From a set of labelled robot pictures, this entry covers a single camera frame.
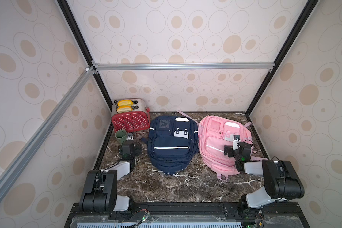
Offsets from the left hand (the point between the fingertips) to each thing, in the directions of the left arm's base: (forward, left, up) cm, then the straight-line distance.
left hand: (133, 142), depth 92 cm
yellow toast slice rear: (+25, +8, +12) cm, 29 cm away
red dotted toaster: (+16, -2, +6) cm, 17 cm away
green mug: (+9, +12, -6) cm, 16 cm away
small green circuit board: (-41, -12, -6) cm, 43 cm away
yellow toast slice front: (+18, +8, +12) cm, 23 cm away
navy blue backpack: (+3, -26, -5) cm, 27 cm away
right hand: (+1, -66, -3) cm, 66 cm away
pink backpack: (+9, -55, -1) cm, 56 cm away
